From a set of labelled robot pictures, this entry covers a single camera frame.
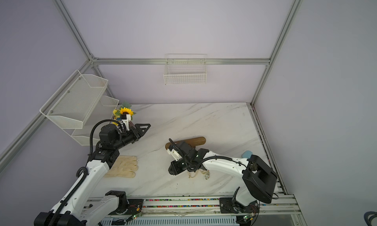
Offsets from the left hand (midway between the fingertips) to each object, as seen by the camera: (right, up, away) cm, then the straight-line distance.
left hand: (148, 128), depth 75 cm
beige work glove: (-18, -24, +11) cm, 32 cm away
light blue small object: (+59, -18, +18) cm, 64 cm away
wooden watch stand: (+25, -9, +14) cm, 30 cm away
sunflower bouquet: (-16, +11, +9) cm, 22 cm away
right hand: (+12, -23, +2) cm, 26 cm away
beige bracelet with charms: (+31, -26, +8) cm, 41 cm away
